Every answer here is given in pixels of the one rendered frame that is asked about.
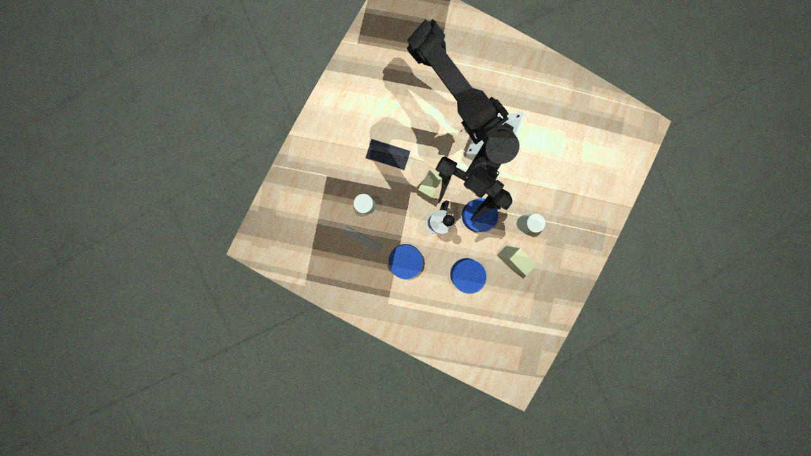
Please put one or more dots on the pale green block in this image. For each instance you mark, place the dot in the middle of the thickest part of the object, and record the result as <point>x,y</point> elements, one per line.
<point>517,260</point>
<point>429,185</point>

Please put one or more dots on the blue cylinder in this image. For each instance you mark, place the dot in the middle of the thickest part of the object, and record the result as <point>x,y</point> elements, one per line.
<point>405,261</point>
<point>484,222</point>
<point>468,276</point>

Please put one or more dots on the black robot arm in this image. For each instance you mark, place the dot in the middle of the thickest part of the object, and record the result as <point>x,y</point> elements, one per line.
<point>478,112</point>

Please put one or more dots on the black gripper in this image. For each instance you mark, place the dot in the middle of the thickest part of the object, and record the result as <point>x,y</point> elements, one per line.
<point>446,168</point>

